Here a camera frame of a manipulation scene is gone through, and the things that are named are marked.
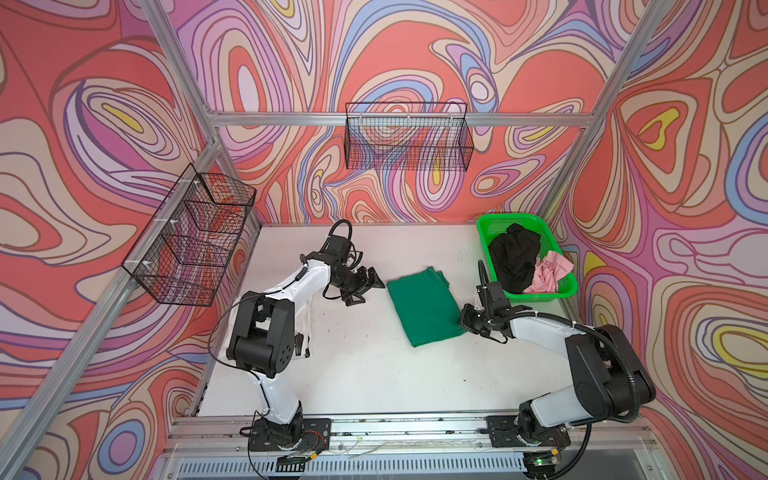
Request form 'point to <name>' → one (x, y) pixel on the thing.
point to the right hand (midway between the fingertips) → (461, 327)
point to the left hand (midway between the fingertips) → (381, 289)
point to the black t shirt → (515, 252)
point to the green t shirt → (427, 307)
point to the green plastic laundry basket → (490, 226)
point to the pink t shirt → (547, 271)
